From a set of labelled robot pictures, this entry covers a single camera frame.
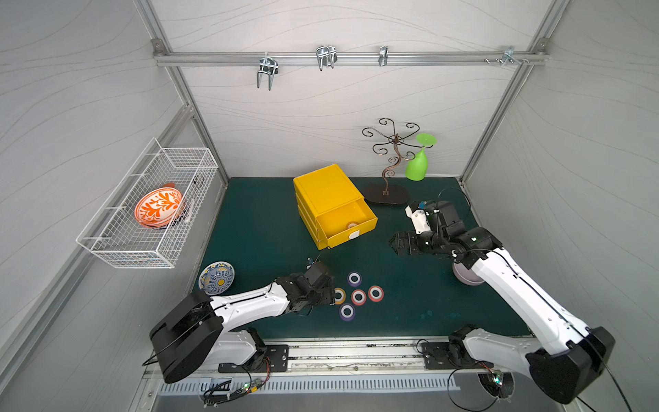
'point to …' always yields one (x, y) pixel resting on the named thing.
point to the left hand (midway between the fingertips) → (331, 296)
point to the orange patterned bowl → (157, 208)
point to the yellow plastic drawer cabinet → (330, 206)
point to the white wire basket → (118, 240)
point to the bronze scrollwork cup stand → (379, 192)
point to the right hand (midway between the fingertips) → (403, 239)
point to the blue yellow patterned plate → (216, 278)
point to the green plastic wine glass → (416, 166)
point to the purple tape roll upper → (354, 279)
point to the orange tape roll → (342, 299)
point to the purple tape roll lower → (347, 312)
